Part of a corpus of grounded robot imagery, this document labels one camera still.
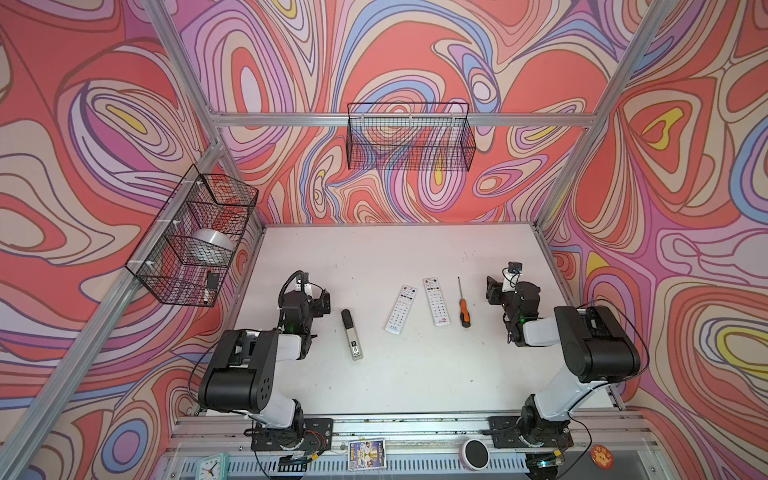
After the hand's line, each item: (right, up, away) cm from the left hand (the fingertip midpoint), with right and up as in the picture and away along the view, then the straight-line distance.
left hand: (312, 288), depth 94 cm
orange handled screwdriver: (+49, -7, +2) cm, 49 cm away
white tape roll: (-18, +14, -24) cm, 33 cm away
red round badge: (+76, -37, -24) cm, 88 cm away
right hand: (+61, +2, +3) cm, 61 cm away
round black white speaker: (+44, -34, -27) cm, 62 cm away
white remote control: (+41, -7, -1) cm, 41 cm away
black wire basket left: (-25, +12, -22) cm, 35 cm away
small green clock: (-16, -38, -26) cm, 49 cm away
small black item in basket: (-19, +4, -21) cm, 29 cm away
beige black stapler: (+15, -16, -10) cm, 23 cm away
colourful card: (+19, -36, -24) cm, 48 cm away
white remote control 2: (+28, -7, -1) cm, 29 cm away
